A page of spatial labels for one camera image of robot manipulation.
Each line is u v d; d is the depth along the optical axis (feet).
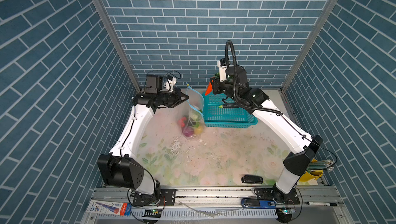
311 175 2.34
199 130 2.98
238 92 1.68
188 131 2.99
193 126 2.72
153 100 1.77
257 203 2.27
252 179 2.69
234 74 1.60
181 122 3.04
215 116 3.45
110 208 2.29
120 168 1.31
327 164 2.23
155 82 1.90
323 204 2.33
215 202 2.42
